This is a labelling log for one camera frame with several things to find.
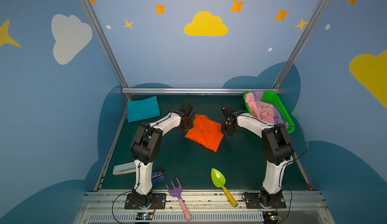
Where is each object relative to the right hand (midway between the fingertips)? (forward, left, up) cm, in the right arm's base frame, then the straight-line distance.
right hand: (226, 131), depth 97 cm
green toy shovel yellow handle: (-29, +5, -4) cm, 30 cm away
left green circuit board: (-47, +42, -2) cm, 63 cm away
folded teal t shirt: (+17, +62, -2) cm, 64 cm away
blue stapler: (-30, +39, 0) cm, 50 cm away
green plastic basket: (+29, -38, +2) cm, 48 cm away
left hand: (+1, +23, +2) cm, 23 cm away
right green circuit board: (-45, -18, -4) cm, 48 cm away
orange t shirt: (0, +13, -2) cm, 13 cm away
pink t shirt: (+17, -26, +3) cm, 31 cm away
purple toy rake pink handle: (-36, +28, -2) cm, 46 cm away
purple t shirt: (+10, -36, +2) cm, 37 cm away
